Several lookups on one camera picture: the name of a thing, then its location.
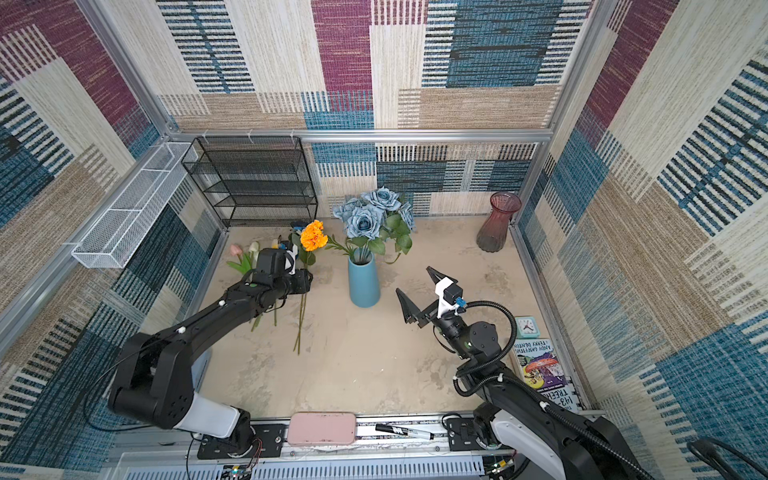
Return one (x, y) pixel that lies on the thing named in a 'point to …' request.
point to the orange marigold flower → (313, 237)
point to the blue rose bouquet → (378, 220)
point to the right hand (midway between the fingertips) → (413, 281)
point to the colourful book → (542, 371)
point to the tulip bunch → (247, 264)
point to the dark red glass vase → (492, 232)
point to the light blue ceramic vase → (364, 282)
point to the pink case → (317, 428)
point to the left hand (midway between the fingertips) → (306, 271)
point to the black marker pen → (404, 431)
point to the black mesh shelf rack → (255, 180)
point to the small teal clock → (527, 327)
